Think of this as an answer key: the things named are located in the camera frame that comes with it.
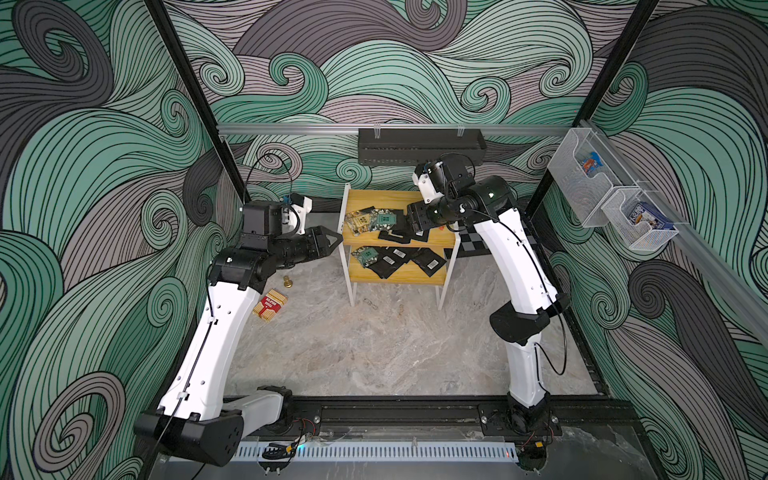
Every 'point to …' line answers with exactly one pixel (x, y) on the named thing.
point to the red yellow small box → (270, 304)
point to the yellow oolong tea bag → (358, 222)
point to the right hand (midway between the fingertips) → (423, 216)
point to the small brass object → (288, 283)
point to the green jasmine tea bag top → (383, 219)
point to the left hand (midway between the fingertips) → (336, 236)
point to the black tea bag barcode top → (420, 235)
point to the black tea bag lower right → (429, 261)
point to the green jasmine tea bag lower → (366, 255)
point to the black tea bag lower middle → (402, 255)
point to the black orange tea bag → (399, 232)
